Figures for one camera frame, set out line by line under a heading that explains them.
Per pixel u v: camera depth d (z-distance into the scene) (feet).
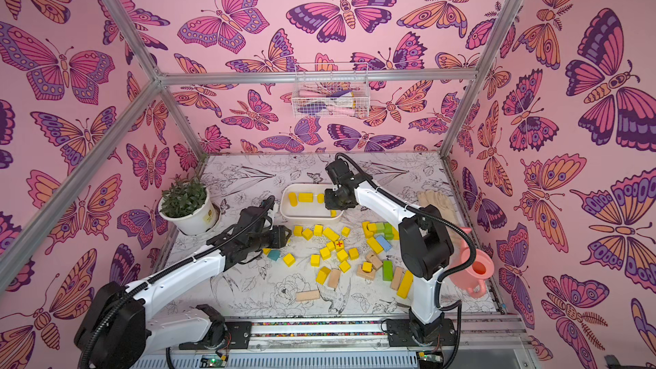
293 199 3.34
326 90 3.18
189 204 2.74
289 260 2.86
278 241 2.44
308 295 2.66
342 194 2.18
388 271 2.75
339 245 2.94
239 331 2.43
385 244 2.99
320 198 3.45
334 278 2.80
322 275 2.76
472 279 2.40
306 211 3.38
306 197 3.48
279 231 2.45
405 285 2.68
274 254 2.97
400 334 2.40
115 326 1.32
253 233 2.16
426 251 1.62
